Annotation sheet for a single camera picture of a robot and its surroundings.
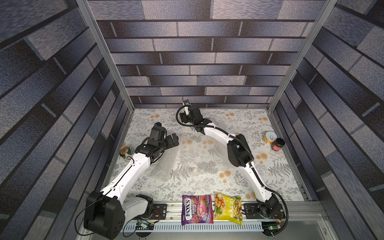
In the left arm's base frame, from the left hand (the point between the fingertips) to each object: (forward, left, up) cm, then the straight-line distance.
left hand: (172, 138), depth 83 cm
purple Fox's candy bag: (-33, -14, -14) cm, 38 cm away
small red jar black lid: (+3, -65, -8) cm, 65 cm away
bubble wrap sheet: (-4, -15, -16) cm, 23 cm away
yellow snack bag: (-32, -29, -12) cm, 45 cm away
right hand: (+25, -5, -3) cm, 26 cm away
